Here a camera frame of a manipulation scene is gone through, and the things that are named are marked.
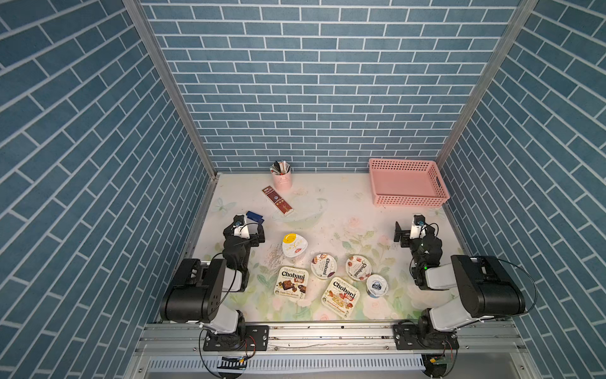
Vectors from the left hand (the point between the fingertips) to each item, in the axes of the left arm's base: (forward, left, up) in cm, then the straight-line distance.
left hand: (253, 220), depth 90 cm
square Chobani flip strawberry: (-26, -33, -7) cm, 42 cm away
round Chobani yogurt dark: (-16, -27, -6) cm, 32 cm away
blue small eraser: (+8, +2, -9) cm, 13 cm away
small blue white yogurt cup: (-23, -45, -4) cm, 51 cm away
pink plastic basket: (+30, -71, -9) cm, 78 cm away
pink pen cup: (+25, -9, -5) cm, 27 cm away
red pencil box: (+17, -7, -9) cm, 21 cm away
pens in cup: (+31, -8, -1) cm, 32 cm away
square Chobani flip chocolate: (-21, -16, -7) cm, 27 cm away
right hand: (0, -62, 0) cm, 62 cm away
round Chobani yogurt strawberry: (-16, -40, -6) cm, 43 cm away
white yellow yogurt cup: (-10, -16, -1) cm, 19 cm away
